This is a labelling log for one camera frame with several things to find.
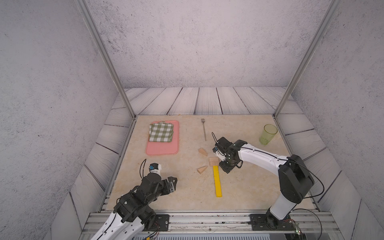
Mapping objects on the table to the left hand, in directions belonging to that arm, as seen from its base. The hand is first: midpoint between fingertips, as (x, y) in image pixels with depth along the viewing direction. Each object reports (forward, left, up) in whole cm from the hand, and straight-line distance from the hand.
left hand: (174, 182), depth 75 cm
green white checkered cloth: (+41, +14, -11) cm, 45 cm away
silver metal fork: (+52, -17, -11) cm, 56 cm away
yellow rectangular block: (+5, -23, -11) cm, 26 cm away
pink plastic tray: (+29, +18, -14) cm, 37 cm away
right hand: (+11, -29, -6) cm, 32 cm away
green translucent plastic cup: (+29, -56, +1) cm, 63 cm away
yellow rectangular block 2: (-2, -23, -11) cm, 26 cm away
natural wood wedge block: (+11, -14, -10) cm, 20 cm away
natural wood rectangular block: (+13, -21, +1) cm, 25 cm away
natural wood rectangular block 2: (+15, -22, -10) cm, 29 cm away
